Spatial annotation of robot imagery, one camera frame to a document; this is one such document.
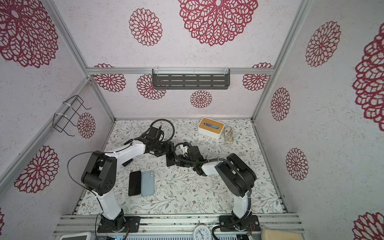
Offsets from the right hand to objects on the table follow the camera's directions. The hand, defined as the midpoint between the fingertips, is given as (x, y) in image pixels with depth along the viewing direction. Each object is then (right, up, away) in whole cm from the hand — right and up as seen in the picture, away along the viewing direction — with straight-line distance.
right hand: (171, 158), depth 90 cm
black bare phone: (-21, -14, -3) cm, 25 cm away
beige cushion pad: (+53, -33, -19) cm, 65 cm away
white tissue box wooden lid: (+26, +19, +20) cm, 38 cm away
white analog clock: (+17, -31, -21) cm, 41 cm away
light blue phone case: (-14, -14, -1) cm, 20 cm away
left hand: (-1, +3, +4) cm, 5 cm away
